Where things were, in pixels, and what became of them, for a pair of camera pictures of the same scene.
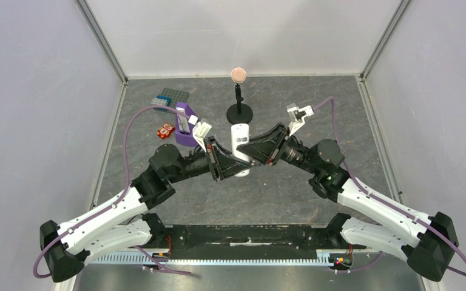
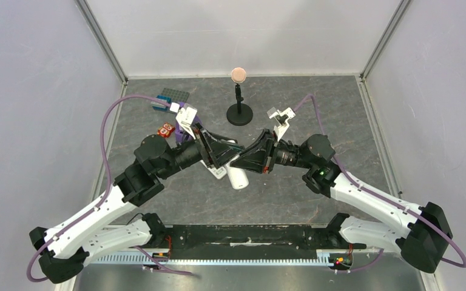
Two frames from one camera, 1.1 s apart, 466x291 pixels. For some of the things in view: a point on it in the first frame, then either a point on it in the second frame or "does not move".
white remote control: [240, 136] → [238, 176]
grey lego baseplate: [176, 96] does not move
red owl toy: [165, 130] does not move
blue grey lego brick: [162, 100] does not move
